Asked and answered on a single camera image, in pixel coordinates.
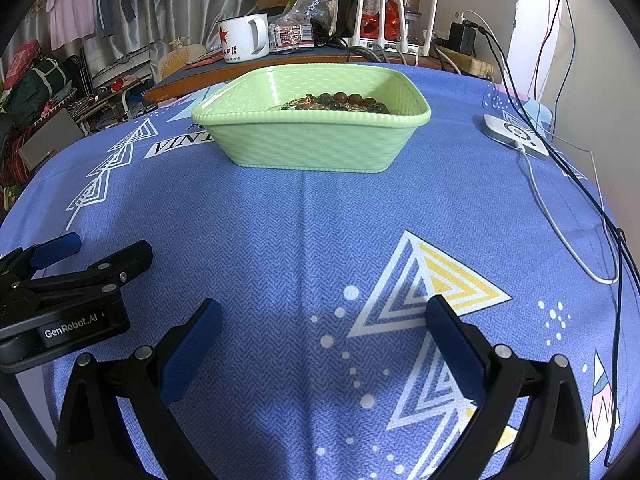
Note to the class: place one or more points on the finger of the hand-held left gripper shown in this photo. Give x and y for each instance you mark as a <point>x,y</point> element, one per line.
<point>55,250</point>
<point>110,270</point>

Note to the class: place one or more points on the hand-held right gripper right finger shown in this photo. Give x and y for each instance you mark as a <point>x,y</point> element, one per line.
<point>452,345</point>

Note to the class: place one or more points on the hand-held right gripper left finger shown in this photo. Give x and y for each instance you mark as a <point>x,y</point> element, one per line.
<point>192,355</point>

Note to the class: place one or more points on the green plastic basket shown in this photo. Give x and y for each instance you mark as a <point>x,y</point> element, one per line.
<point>310,145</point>

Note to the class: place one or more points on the grey flat box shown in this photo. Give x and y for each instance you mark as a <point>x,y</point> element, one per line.
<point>50,140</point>

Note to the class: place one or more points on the blue printed tablecloth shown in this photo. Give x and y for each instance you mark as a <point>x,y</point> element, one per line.
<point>300,240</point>

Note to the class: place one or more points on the dark green duffel bag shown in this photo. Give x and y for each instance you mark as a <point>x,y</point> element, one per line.
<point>37,87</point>

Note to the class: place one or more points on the wooden desk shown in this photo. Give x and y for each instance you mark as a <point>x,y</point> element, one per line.
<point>165,91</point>

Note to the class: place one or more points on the white flat device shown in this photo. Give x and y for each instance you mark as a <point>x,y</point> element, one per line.
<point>510,132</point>

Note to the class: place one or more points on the yellow-white packet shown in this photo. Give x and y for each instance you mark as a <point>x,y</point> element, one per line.
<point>182,60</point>

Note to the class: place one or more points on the red booklet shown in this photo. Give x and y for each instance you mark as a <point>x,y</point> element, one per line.
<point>205,60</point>

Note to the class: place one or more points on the pink t-shirt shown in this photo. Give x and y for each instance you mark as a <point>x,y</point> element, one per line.
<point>72,10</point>

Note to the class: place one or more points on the white enamel mug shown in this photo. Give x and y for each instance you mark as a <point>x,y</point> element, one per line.
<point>245,37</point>

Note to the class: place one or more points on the beige power strip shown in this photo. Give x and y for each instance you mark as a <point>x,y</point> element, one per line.
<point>475,65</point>

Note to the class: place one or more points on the red printed packet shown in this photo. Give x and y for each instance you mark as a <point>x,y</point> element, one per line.
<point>292,35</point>

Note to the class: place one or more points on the black charger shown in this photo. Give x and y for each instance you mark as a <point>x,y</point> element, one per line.
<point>462,35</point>

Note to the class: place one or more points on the white router with antennas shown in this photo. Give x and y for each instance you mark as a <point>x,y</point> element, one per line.
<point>370,45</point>

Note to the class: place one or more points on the clear plastic bag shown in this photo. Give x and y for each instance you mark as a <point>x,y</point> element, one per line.
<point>305,7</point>

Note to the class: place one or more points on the red plastic bag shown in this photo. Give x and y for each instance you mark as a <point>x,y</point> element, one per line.
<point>372,25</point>

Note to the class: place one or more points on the glass jar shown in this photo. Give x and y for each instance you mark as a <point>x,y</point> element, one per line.
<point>412,10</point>

